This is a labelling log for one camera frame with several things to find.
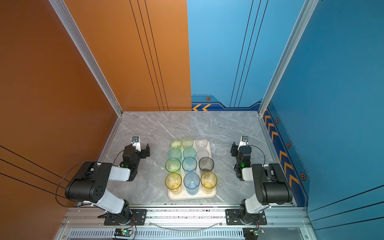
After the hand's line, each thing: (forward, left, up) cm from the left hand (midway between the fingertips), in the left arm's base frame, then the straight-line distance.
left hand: (140, 143), depth 94 cm
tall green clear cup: (-13, -22, -2) cm, 26 cm away
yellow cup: (-26, -25, +6) cm, 37 cm away
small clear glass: (+3, -39, -2) cm, 39 cm away
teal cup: (-7, -23, 0) cm, 24 cm away
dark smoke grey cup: (-14, -42, +1) cm, 44 cm away
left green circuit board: (-45, -2, -8) cm, 46 cm away
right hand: (0, -63, +1) cm, 63 cm away
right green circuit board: (-45, -63, -7) cm, 78 cm away
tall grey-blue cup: (-14, -32, 0) cm, 35 cm away
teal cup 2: (-7, -32, +1) cm, 32 cm away
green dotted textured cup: (+1, -30, 0) cm, 30 cm away
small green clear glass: (+2, -22, -3) cm, 22 cm away
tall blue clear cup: (-24, -34, +1) cm, 41 cm away
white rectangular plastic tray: (-7, -39, +1) cm, 40 cm away
